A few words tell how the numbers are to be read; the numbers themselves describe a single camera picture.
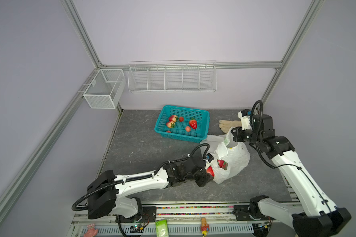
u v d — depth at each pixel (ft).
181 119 3.67
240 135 2.11
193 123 3.54
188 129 3.45
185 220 2.38
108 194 1.32
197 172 1.91
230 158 2.23
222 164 2.32
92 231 2.22
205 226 2.24
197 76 3.26
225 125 3.64
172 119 3.61
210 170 2.33
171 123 3.47
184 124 3.67
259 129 1.77
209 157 2.12
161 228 2.24
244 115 2.07
